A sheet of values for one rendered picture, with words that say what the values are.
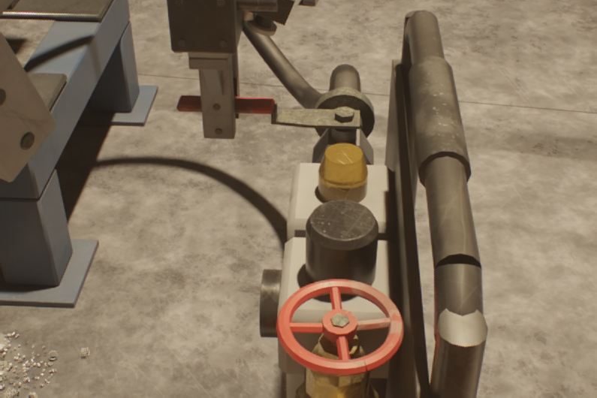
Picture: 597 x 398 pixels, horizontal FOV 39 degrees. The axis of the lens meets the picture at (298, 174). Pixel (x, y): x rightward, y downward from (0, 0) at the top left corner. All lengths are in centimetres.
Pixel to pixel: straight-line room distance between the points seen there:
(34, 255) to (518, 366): 68
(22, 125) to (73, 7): 120
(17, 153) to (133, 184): 118
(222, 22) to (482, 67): 126
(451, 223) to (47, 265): 87
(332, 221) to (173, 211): 86
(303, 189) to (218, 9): 15
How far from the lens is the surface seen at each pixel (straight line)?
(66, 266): 130
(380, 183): 66
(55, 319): 124
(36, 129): 29
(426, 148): 52
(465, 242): 45
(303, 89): 120
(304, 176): 67
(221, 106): 70
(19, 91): 28
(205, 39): 62
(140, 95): 170
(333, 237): 54
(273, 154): 151
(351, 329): 48
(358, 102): 78
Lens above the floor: 85
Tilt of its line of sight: 36 degrees down
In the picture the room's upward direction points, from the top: straight up
